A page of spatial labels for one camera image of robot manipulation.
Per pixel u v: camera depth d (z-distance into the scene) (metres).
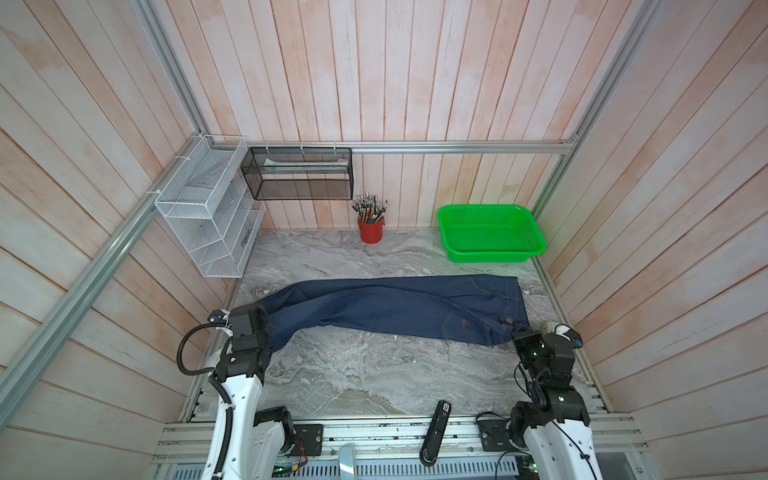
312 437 0.73
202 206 0.69
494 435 0.73
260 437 0.59
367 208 1.04
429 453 0.72
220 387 0.49
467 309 0.88
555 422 0.53
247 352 0.57
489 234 1.18
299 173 1.04
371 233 1.13
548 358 0.58
